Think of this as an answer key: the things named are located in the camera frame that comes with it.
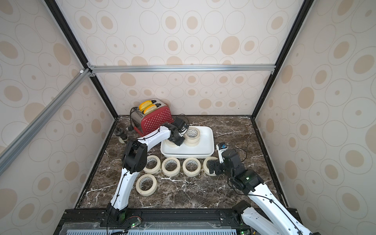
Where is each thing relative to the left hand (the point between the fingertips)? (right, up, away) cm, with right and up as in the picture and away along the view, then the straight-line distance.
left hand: (182, 140), depth 101 cm
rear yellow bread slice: (-26, +24, -2) cm, 35 cm away
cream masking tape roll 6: (-20, -25, -16) cm, 36 cm away
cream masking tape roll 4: (+6, -16, -9) cm, 20 cm away
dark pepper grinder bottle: (-38, +2, -6) cm, 39 cm away
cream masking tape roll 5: (+14, -16, -12) cm, 25 cm away
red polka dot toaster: (-24, +11, -6) cm, 27 cm away
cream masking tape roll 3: (-7, -16, -9) cm, 20 cm away
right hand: (+19, -9, -25) cm, 33 cm away
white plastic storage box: (+16, -6, -1) cm, 17 cm away
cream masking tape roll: (+7, +2, -3) cm, 8 cm away
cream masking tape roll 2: (-8, -2, -3) cm, 9 cm away
